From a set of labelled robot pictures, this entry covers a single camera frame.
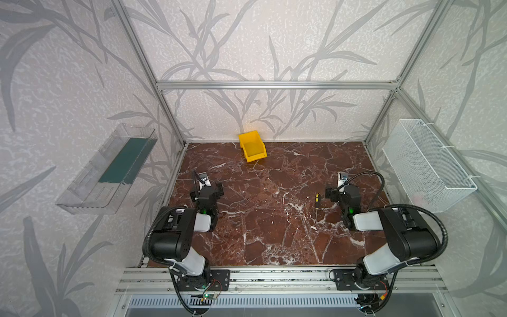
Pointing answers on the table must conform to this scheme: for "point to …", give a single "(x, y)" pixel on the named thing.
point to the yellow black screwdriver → (317, 205)
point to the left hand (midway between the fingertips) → (208, 176)
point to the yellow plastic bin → (253, 146)
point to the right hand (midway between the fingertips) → (339, 177)
